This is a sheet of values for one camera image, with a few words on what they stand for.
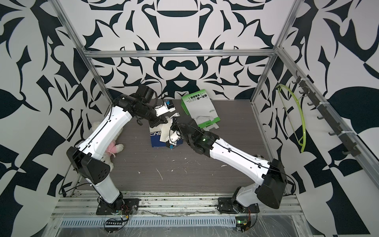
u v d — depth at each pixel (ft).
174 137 2.11
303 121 2.20
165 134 2.45
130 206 2.43
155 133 2.61
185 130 1.71
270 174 1.36
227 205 2.44
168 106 2.14
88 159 1.40
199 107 3.63
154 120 2.18
